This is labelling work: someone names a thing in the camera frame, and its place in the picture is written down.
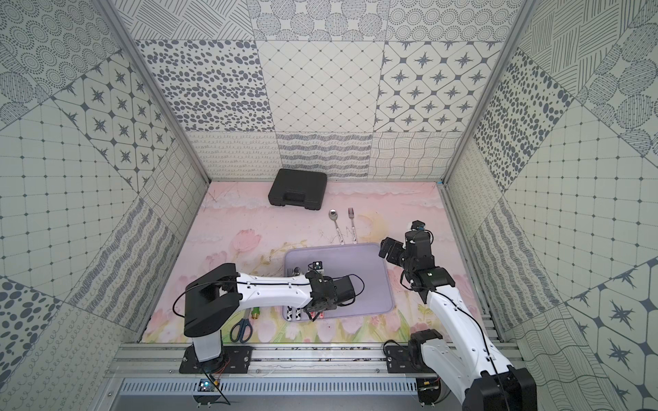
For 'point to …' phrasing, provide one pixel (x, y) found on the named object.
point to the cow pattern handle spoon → (297, 315)
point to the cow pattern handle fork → (289, 312)
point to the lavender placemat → (370, 264)
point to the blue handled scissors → (242, 331)
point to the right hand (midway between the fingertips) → (394, 249)
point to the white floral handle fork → (351, 212)
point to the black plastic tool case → (293, 187)
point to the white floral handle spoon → (333, 215)
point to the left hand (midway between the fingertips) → (331, 299)
